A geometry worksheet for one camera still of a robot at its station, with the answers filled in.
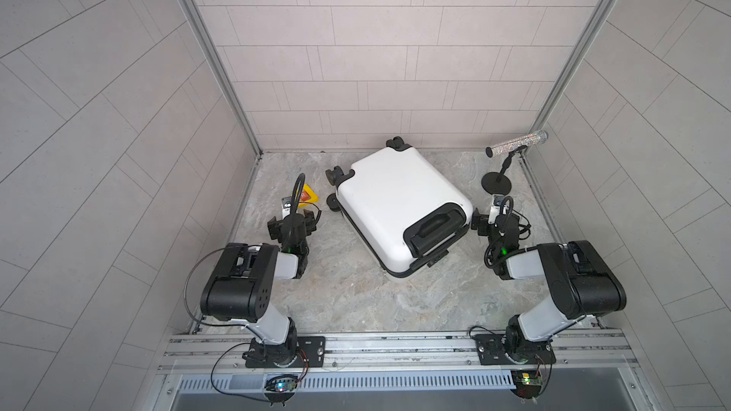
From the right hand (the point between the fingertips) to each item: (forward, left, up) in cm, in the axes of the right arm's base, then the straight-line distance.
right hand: (490, 206), depth 94 cm
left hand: (+3, +65, +2) cm, 65 cm away
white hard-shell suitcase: (-9, +30, +15) cm, 35 cm away
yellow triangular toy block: (+10, +63, -2) cm, 64 cm away
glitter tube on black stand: (+12, -8, -3) cm, 15 cm away
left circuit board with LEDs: (-44, +62, 0) cm, 76 cm away
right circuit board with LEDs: (-47, +5, -6) cm, 48 cm away
